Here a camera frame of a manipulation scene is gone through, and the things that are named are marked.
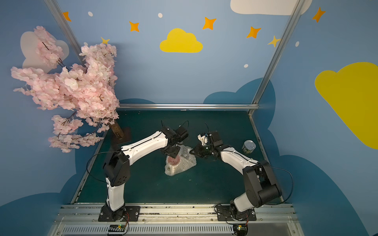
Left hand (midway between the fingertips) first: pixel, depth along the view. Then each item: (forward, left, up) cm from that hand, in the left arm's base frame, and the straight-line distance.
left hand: (171, 151), depth 87 cm
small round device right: (-37, -38, -12) cm, 54 cm away
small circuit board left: (-38, +25, -12) cm, 47 cm away
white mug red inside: (-9, -2, -2) cm, 9 cm away
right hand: (0, -12, +1) cm, 13 cm away
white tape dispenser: (+3, -19, +10) cm, 21 cm away
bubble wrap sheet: (-5, -8, -2) cm, 9 cm away
